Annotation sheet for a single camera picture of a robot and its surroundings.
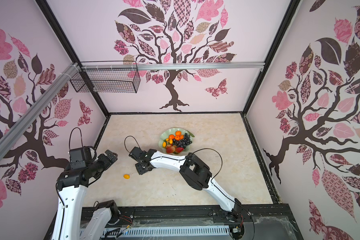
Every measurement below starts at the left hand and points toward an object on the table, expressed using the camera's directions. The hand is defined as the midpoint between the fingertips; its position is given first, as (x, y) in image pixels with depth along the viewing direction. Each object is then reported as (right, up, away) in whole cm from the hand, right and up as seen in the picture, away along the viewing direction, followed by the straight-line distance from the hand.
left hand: (112, 162), depth 74 cm
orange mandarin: (+32, +14, +28) cm, 45 cm away
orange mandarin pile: (+32, +10, +29) cm, 44 cm away
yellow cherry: (+26, +7, +24) cm, 36 cm away
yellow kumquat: (+25, +9, +26) cm, 37 cm away
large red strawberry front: (+34, +3, +20) cm, 39 cm away
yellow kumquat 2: (+28, +8, +24) cm, 37 cm away
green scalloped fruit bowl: (+23, +13, +27) cm, 38 cm away
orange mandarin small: (+35, +11, +27) cm, 45 cm away
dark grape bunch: (+35, +8, +20) cm, 41 cm away
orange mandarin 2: (+27, +11, +27) cm, 40 cm away
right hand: (+11, -6, +15) cm, 19 cm away
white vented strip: (+42, -32, -4) cm, 53 cm away
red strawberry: (+28, +3, +20) cm, 35 cm away
